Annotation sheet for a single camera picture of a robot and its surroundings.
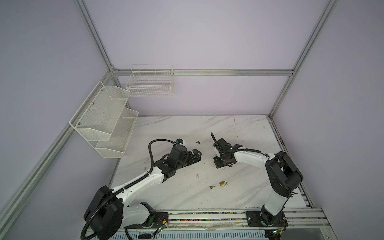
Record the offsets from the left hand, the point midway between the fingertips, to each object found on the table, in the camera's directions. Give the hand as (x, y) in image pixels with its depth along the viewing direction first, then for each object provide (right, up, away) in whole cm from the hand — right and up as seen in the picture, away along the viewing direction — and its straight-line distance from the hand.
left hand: (195, 156), depth 82 cm
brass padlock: (+16, -17, +4) cm, 24 cm away
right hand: (+14, -6, +11) cm, 18 cm away
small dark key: (+2, +6, +23) cm, 23 cm away
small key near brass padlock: (+9, -18, +3) cm, 21 cm away
